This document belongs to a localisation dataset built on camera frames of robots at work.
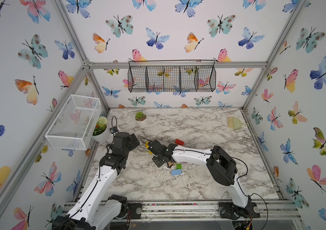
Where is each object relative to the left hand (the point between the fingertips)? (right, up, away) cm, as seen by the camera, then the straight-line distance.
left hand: (130, 137), depth 81 cm
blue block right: (+26, -22, +6) cm, 35 cm away
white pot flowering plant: (-21, +2, +11) cm, 23 cm away
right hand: (+15, -13, +8) cm, 22 cm away
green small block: (+28, -18, +8) cm, 34 cm away
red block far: (+29, -5, +20) cm, 36 cm away
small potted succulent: (+2, +12, +22) cm, 25 cm away
